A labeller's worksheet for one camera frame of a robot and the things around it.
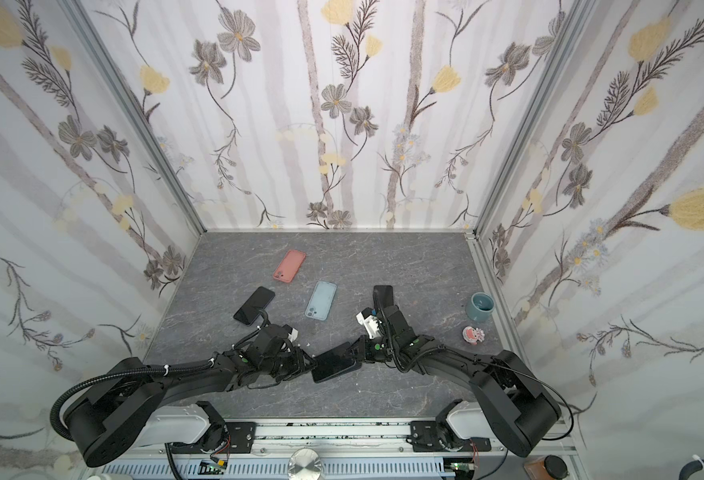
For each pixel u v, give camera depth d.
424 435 0.73
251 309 1.00
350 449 0.73
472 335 0.89
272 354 0.71
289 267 1.11
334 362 0.81
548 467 0.62
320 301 1.01
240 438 0.74
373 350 0.75
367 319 0.80
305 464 0.58
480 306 0.95
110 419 0.42
